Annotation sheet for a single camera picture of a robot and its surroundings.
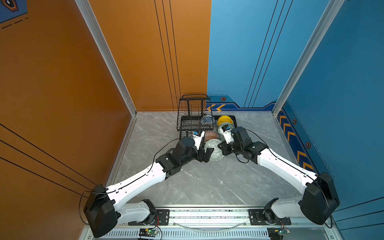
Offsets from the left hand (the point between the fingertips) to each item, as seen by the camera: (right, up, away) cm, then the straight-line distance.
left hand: (206, 144), depth 75 cm
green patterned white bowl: (+6, -6, +6) cm, 11 cm away
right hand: (+7, -1, +8) cm, 10 cm away
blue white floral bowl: (+3, +13, +33) cm, 36 cm away
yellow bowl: (+14, +15, +28) cm, 35 cm away
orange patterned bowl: (+4, +3, +26) cm, 27 cm away
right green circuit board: (+36, -40, -6) cm, 54 cm away
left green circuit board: (-28, -41, -4) cm, 50 cm away
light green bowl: (+12, +10, +25) cm, 30 cm away
